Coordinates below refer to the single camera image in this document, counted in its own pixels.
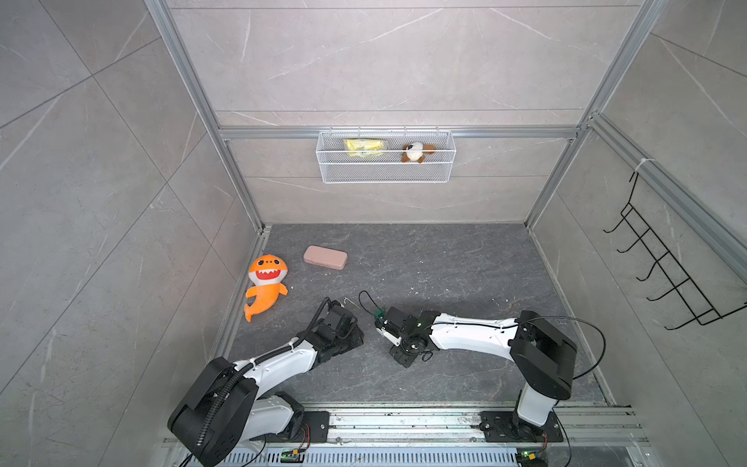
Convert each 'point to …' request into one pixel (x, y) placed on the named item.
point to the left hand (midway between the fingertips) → (364, 331)
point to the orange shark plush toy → (267, 271)
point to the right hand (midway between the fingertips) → (402, 351)
